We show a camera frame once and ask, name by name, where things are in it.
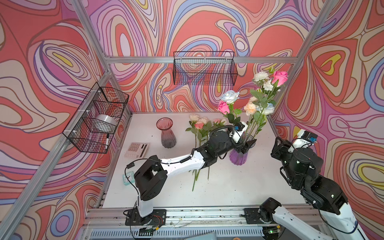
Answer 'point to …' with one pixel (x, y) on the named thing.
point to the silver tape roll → (103, 121)
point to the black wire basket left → (94, 125)
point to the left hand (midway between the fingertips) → (251, 133)
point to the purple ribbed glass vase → (238, 158)
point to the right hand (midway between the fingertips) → (279, 142)
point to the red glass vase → (168, 139)
